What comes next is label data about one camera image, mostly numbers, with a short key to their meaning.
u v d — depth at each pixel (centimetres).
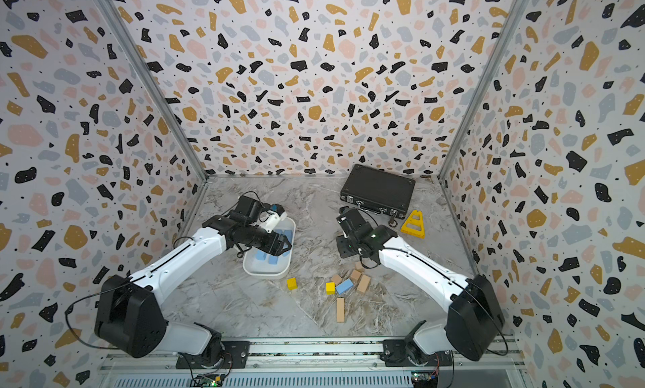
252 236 70
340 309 82
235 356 73
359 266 68
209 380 70
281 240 76
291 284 86
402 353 74
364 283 87
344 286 87
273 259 94
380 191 111
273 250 73
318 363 73
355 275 88
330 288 86
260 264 92
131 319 41
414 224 104
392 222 106
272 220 76
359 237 61
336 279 88
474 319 41
